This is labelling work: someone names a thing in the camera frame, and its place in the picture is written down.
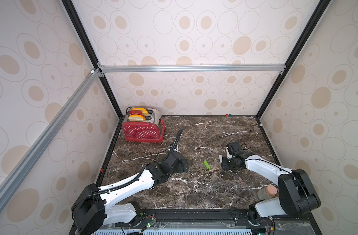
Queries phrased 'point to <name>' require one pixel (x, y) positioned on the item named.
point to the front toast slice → (136, 117)
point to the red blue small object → (229, 115)
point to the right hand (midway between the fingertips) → (223, 165)
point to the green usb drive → (208, 166)
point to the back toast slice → (145, 111)
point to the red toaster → (152, 129)
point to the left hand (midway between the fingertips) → (184, 161)
